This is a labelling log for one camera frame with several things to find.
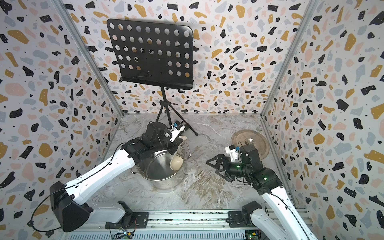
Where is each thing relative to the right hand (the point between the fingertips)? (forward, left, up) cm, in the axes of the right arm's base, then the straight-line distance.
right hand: (211, 168), depth 66 cm
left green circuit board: (-24, +40, -26) cm, 53 cm away
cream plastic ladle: (+12, +20, -18) cm, 29 cm away
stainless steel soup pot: (+9, +32, -24) cm, 41 cm away
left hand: (+15, +14, +2) cm, 20 cm away
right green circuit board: (-21, -21, -27) cm, 40 cm away
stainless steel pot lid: (+34, -29, -22) cm, 50 cm away
